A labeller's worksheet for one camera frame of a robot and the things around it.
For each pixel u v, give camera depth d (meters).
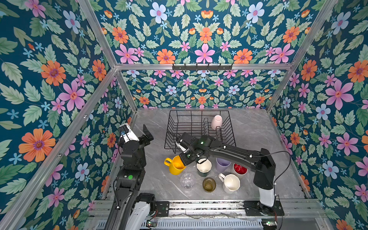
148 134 0.62
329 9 0.69
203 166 0.86
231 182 0.79
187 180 0.83
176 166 0.81
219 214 0.72
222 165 0.77
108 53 0.86
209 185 0.81
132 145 0.49
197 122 1.11
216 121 0.97
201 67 0.91
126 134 0.54
